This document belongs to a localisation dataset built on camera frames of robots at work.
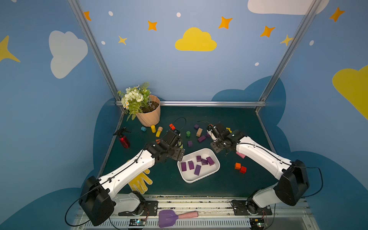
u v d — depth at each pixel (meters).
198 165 0.90
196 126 1.09
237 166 0.88
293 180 0.42
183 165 0.88
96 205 0.38
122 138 0.91
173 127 1.08
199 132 1.04
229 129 1.07
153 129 1.04
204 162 0.92
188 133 1.04
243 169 0.87
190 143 0.98
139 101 0.86
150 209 0.75
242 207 0.75
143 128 1.05
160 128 1.08
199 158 0.90
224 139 0.60
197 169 0.88
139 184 0.81
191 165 0.88
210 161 0.91
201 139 1.02
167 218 0.71
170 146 0.60
